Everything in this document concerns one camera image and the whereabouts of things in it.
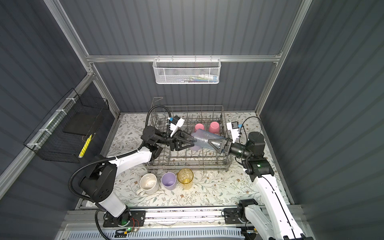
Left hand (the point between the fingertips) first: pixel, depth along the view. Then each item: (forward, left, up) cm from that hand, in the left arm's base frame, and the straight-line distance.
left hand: (195, 143), depth 65 cm
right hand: (0, -8, -1) cm, 9 cm away
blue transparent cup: (+2, -3, +1) cm, 4 cm away
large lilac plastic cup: (-2, 0, 0) cm, 2 cm away
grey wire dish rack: (+7, -5, -30) cm, 31 cm away
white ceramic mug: (-5, +27, -32) cm, 42 cm away
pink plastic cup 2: (+23, -14, -17) cm, 32 cm away
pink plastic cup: (+24, -4, -17) cm, 30 cm away
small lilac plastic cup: (-5, +15, -29) cm, 33 cm away
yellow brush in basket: (+4, +51, -5) cm, 51 cm away
